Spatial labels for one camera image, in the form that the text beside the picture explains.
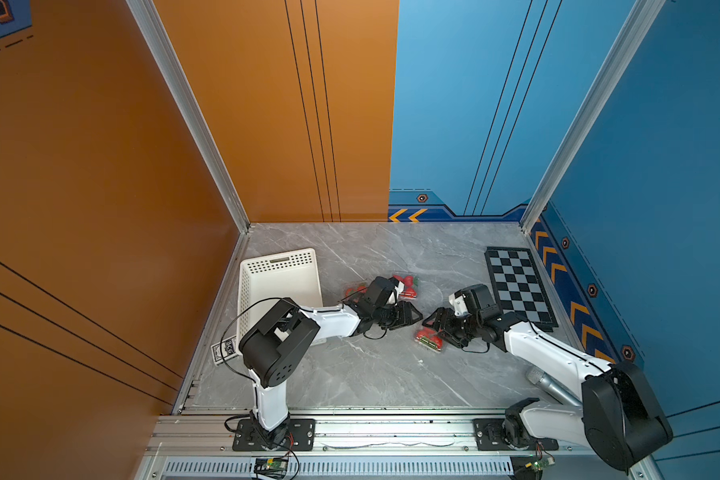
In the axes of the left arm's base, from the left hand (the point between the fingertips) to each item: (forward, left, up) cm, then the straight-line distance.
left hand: (421, 315), depth 87 cm
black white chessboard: (+12, -34, -3) cm, 36 cm away
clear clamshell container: (-5, -2, -4) cm, 7 cm away
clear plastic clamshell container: (+14, +2, -4) cm, 14 cm away
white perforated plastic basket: (+15, +51, -5) cm, 54 cm away
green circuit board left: (-36, +38, -8) cm, 53 cm away
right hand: (-4, -2, 0) cm, 4 cm away
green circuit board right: (-35, -25, -6) cm, 43 cm away
